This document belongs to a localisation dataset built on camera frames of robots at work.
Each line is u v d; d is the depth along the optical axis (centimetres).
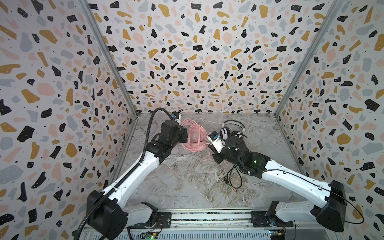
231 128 113
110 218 38
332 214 38
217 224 73
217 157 64
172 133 58
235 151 53
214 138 60
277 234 72
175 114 67
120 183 42
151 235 70
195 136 90
